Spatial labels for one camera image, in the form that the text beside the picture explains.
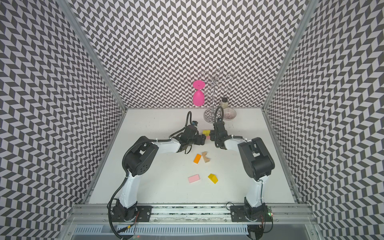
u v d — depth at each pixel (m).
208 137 0.98
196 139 0.89
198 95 0.94
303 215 0.75
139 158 0.54
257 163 0.50
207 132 0.99
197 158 0.92
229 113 1.12
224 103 1.10
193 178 0.84
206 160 0.91
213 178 0.83
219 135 0.78
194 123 0.90
